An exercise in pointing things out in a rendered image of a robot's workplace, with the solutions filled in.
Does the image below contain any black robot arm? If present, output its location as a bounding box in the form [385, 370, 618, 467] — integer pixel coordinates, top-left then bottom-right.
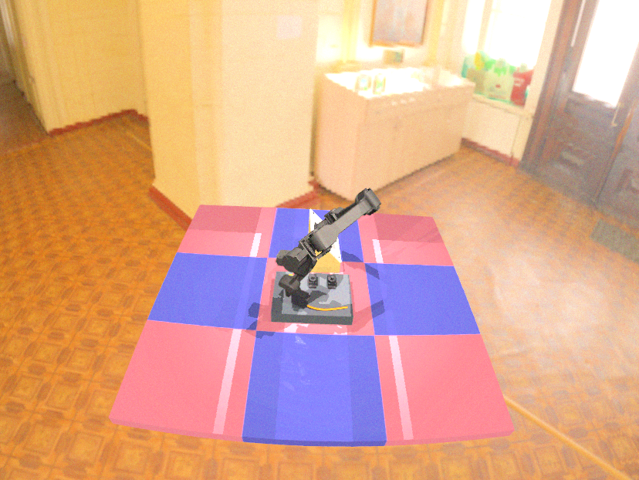
[275, 188, 381, 272]

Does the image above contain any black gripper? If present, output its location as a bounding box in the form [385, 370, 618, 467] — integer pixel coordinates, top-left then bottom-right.
[279, 259, 317, 297]

